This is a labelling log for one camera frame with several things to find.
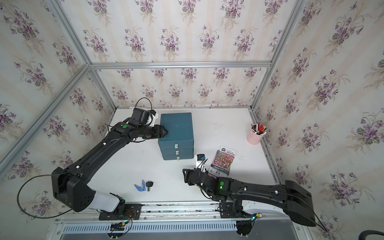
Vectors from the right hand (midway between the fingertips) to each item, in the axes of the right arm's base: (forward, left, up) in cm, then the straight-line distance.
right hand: (188, 171), depth 76 cm
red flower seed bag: (+10, -20, -10) cm, 25 cm away
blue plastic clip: (-6, +26, -10) cm, 28 cm away
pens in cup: (+30, -45, -2) cm, 54 cm away
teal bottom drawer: (+11, +13, -6) cm, 18 cm away
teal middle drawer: (+11, +7, +1) cm, 13 cm away
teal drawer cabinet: (+21, +5, +11) cm, 24 cm away
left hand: (+17, +13, +10) cm, 23 cm away
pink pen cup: (+24, -41, -5) cm, 48 cm away
